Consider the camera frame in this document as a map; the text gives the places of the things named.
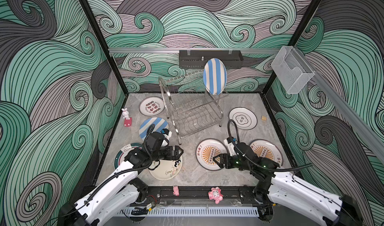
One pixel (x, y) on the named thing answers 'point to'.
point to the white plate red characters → (151, 106)
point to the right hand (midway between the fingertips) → (217, 159)
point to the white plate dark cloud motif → (244, 118)
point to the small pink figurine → (176, 190)
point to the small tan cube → (263, 118)
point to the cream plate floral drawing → (166, 170)
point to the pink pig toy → (215, 195)
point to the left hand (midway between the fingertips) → (177, 150)
